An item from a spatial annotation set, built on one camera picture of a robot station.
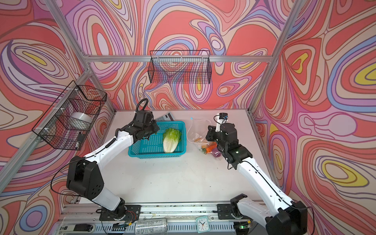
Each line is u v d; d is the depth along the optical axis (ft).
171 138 3.04
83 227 2.26
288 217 1.22
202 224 2.26
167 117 3.68
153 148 3.23
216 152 2.90
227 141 1.80
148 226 2.14
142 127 2.18
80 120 2.28
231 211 2.34
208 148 2.88
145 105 2.42
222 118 2.09
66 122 2.44
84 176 1.44
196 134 2.99
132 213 2.37
